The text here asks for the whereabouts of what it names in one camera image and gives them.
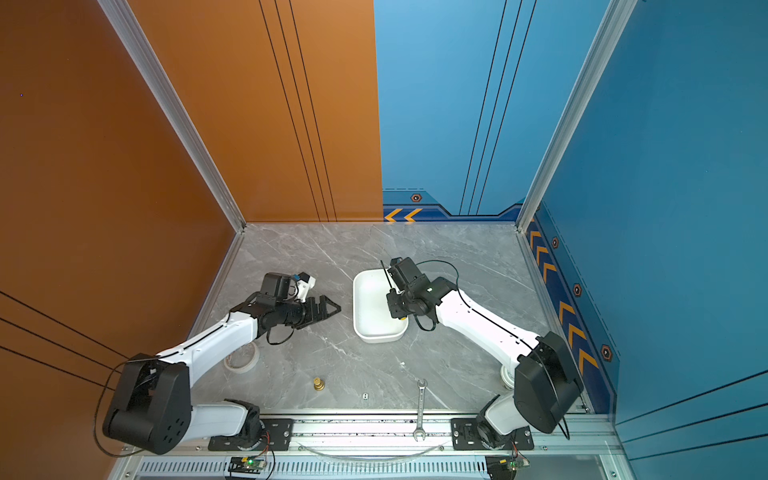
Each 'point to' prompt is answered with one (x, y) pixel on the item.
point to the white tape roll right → (508, 383)
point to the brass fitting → (318, 384)
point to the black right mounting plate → (465, 436)
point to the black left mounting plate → (279, 436)
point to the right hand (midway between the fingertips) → (394, 302)
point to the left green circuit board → (246, 465)
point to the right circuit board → (504, 467)
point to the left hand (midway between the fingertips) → (332, 310)
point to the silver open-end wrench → (421, 431)
